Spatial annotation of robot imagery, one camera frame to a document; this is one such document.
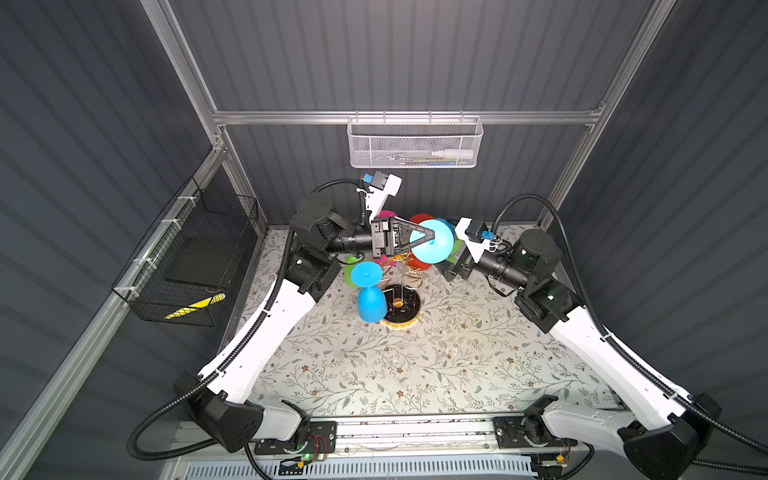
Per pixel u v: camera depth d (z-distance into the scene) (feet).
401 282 3.65
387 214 2.70
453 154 2.84
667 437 1.22
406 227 1.65
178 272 2.23
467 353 2.86
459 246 1.72
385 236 1.54
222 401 1.25
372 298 2.44
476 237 1.61
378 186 1.60
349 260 1.70
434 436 2.47
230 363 1.31
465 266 1.82
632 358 1.39
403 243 1.65
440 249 1.63
